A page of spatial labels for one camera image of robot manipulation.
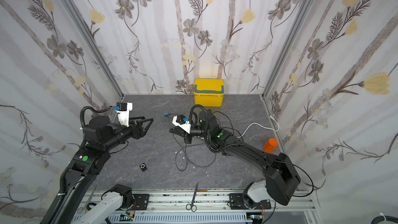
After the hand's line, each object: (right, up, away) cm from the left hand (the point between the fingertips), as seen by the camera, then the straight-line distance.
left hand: (149, 118), depth 64 cm
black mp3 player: (-10, -28, +20) cm, 36 cm away
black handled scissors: (+16, -43, +9) cm, 47 cm away
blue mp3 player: (-3, +1, +43) cm, 44 cm away
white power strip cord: (+62, -8, +38) cm, 73 cm away
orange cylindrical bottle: (+60, -17, +20) cm, 65 cm away
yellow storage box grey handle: (+27, +16, +40) cm, 51 cm away
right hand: (+10, -5, +3) cm, 11 cm away
